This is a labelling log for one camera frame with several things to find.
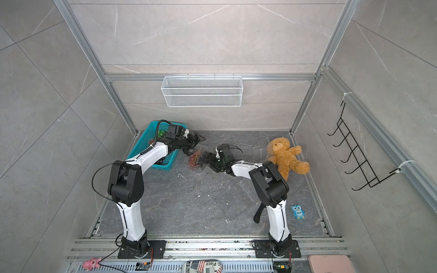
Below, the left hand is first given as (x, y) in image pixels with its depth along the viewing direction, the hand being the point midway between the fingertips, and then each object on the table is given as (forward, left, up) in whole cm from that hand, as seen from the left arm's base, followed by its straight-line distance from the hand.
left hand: (205, 141), depth 93 cm
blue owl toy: (-35, -46, -16) cm, 60 cm away
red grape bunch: (-3, +8, -13) cm, 15 cm away
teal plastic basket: (+20, +37, -11) cm, 44 cm away
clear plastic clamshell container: (-5, +12, -11) cm, 17 cm away
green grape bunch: (+17, +32, -11) cm, 38 cm away
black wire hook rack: (-23, -64, +15) cm, 70 cm away
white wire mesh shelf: (+28, +2, +13) cm, 31 cm away
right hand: (-7, 0, -10) cm, 12 cm away
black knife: (-36, -26, -18) cm, 48 cm away
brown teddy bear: (-5, -45, -10) cm, 46 cm away
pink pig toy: (-54, +47, -14) cm, 73 cm away
